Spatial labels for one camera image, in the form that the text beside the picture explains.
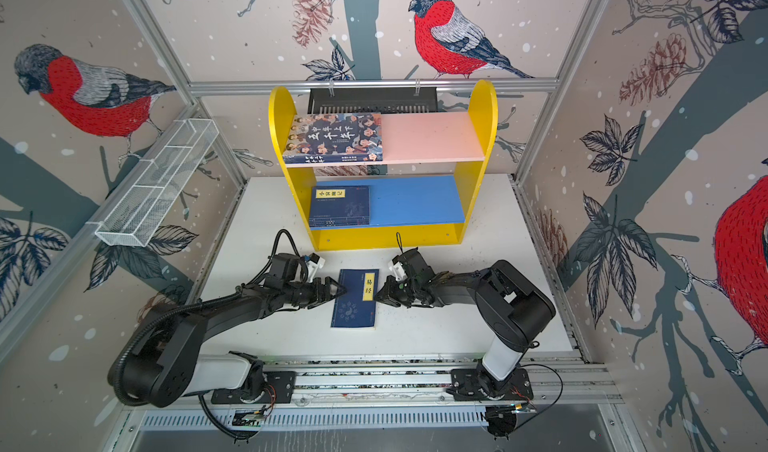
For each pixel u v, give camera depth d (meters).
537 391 0.73
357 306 0.87
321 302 0.78
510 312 0.47
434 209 0.92
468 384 0.73
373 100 0.94
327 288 0.79
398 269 0.86
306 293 0.77
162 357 0.43
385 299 0.79
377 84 0.95
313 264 0.83
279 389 0.73
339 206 0.91
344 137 0.71
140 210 0.72
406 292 0.78
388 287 0.85
